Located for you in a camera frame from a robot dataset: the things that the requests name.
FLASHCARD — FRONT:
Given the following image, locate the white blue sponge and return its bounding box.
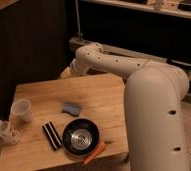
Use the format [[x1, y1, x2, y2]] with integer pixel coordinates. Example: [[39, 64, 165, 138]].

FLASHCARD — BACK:
[[62, 103, 81, 117]]

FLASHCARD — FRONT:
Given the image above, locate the orange carrot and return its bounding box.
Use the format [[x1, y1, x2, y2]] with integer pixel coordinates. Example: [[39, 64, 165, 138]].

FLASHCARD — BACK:
[[84, 141, 112, 165]]

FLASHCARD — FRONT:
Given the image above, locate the metal pole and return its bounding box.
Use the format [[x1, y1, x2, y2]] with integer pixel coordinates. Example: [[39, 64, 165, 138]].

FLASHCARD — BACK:
[[75, 0, 82, 40]]

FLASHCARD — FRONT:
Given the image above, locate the grey metal beam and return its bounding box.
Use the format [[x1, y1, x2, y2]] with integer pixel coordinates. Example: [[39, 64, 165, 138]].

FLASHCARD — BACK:
[[69, 37, 191, 80]]

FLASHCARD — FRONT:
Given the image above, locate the black handle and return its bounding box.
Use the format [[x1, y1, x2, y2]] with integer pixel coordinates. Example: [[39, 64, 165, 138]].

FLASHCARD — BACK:
[[166, 58, 191, 70]]

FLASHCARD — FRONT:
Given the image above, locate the black white striped block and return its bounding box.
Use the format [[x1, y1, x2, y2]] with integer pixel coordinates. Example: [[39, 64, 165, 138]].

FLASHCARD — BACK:
[[42, 122, 62, 151]]

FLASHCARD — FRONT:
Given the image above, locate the black metal bowl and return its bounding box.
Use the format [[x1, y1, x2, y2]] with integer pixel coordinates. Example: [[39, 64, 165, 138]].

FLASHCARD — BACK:
[[62, 118, 100, 156]]

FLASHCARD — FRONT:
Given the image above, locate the white ceramic cup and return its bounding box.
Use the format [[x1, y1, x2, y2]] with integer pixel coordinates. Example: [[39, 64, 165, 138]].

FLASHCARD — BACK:
[[11, 99, 33, 122]]

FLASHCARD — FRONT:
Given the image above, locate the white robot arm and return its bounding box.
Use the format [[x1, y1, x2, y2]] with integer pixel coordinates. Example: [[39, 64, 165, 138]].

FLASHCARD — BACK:
[[60, 43, 189, 171]]

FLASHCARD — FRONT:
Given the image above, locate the wooden shelf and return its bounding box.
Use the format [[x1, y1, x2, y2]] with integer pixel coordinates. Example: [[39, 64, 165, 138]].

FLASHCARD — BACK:
[[84, 0, 191, 19]]

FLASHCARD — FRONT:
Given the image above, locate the wooden table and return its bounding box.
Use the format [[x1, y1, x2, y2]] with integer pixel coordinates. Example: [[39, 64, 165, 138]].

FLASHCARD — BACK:
[[0, 74, 128, 171]]

